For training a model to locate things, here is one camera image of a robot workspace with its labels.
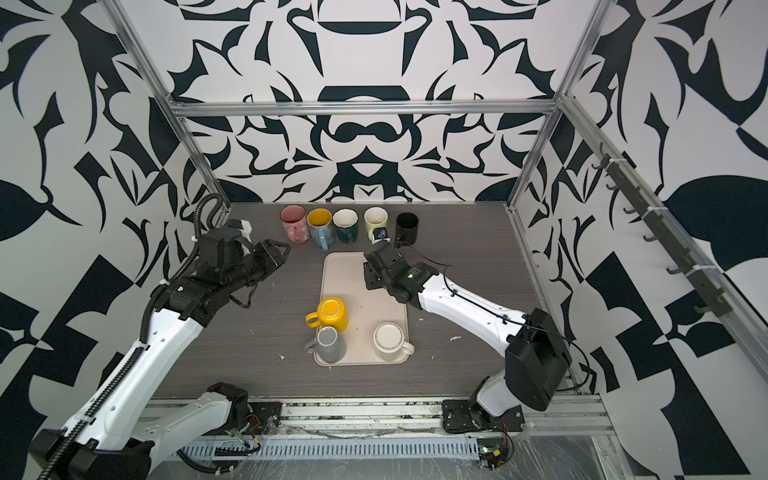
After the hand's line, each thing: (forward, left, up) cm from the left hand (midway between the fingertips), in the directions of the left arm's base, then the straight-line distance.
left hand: (287, 244), depth 72 cm
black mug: (+23, -32, -21) cm, 45 cm away
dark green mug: (+24, -11, -20) cm, 33 cm away
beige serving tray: (+7, -10, -30) cm, 32 cm away
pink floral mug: (+24, +6, -19) cm, 31 cm away
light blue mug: (+21, -3, -18) cm, 28 cm away
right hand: (+1, -20, -11) cm, 23 cm away
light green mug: (+28, -21, -22) cm, 41 cm away
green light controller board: (-40, -47, -30) cm, 69 cm away
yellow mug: (-8, -8, -20) cm, 23 cm away
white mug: (-17, -24, -22) cm, 36 cm away
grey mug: (-18, -9, -20) cm, 28 cm away
